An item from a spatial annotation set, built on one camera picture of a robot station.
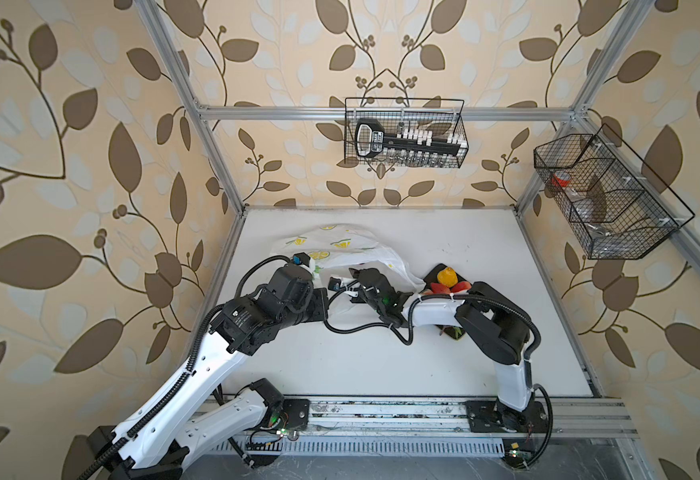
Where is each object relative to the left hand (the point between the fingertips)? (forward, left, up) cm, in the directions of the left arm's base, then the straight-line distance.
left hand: (333, 299), depth 68 cm
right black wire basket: (+26, -69, +10) cm, 75 cm away
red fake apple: (+16, -38, -21) cm, 46 cm away
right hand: (+18, -4, -15) cm, 24 cm away
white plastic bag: (+24, +4, -12) cm, 27 cm away
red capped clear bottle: (+39, -66, +5) cm, 77 cm away
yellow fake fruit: (+18, -33, -18) cm, 42 cm away
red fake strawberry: (+16, -31, -21) cm, 40 cm away
